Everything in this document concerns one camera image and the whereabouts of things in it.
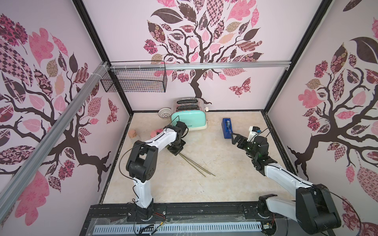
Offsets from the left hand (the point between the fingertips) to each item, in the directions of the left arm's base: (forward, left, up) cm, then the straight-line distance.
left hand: (180, 152), depth 92 cm
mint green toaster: (+26, -7, +12) cm, 30 cm away
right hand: (+4, -34, +13) cm, 37 cm away
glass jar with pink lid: (+11, +32, +6) cm, 34 cm away
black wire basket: (+102, +56, -7) cm, 116 cm away
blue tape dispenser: (+19, -33, +2) cm, 38 cm away
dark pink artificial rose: (-3, -2, -1) cm, 3 cm away
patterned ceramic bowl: (+38, +15, -2) cm, 41 cm away
